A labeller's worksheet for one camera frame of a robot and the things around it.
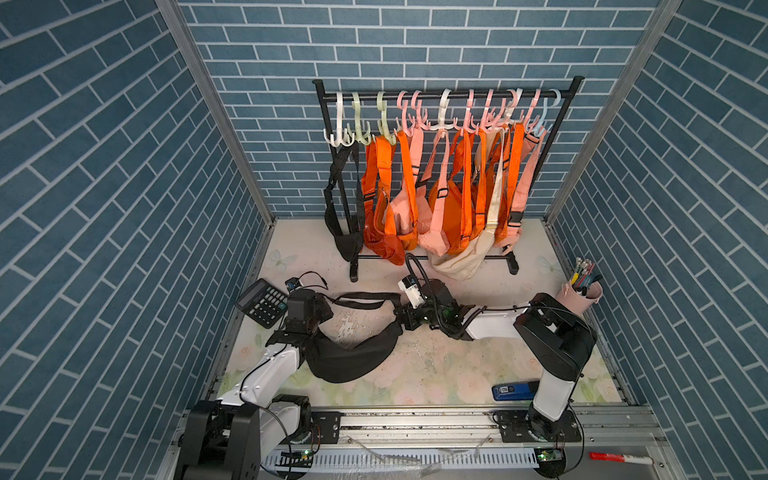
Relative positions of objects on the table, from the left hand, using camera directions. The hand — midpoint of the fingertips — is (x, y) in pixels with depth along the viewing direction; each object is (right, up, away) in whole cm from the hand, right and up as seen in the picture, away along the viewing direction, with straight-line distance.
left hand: (330, 299), depth 88 cm
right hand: (+20, -4, +1) cm, 20 cm away
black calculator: (-23, -2, +6) cm, 24 cm away
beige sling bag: (+41, +10, +5) cm, 42 cm away
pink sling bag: (+32, +34, +14) cm, 48 cm away
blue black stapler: (+51, -22, -12) cm, 57 cm away
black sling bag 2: (+3, +29, +5) cm, 30 cm away
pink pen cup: (+74, -1, 0) cm, 74 cm away
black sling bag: (+5, -15, -11) cm, 19 cm away
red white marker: (+68, -34, -19) cm, 78 cm away
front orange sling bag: (+13, +35, +8) cm, 38 cm away
